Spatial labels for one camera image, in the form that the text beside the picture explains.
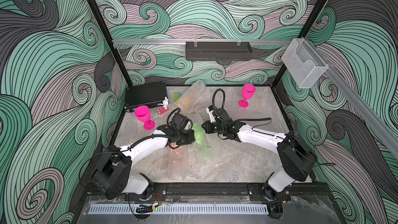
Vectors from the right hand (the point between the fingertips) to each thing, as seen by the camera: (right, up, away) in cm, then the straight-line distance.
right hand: (200, 126), depth 86 cm
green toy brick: (-16, +18, +24) cm, 34 cm away
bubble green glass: (+1, -9, -1) cm, 9 cm away
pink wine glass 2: (+31, +20, +11) cm, 38 cm away
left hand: (-2, -6, -3) cm, 7 cm away
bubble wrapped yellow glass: (-3, +15, +24) cm, 29 cm away
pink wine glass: (-33, +8, +1) cm, 34 cm away
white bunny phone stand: (-24, +9, +18) cm, 31 cm away
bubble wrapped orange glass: (-12, -16, -11) cm, 23 cm away
